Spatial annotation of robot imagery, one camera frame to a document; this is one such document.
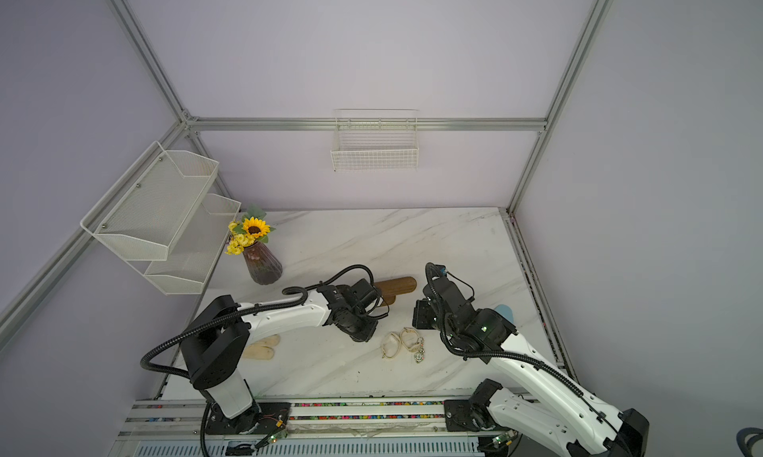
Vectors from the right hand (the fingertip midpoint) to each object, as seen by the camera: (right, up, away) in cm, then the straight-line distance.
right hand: (420, 311), depth 76 cm
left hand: (-14, -10, +9) cm, 20 cm away
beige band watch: (-10, -12, +10) cm, 19 cm away
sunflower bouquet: (-48, +22, +9) cm, 54 cm away
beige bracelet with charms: (0, -13, +8) cm, 15 cm away
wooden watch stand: (-8, +3, +15) cm, 17 cm away
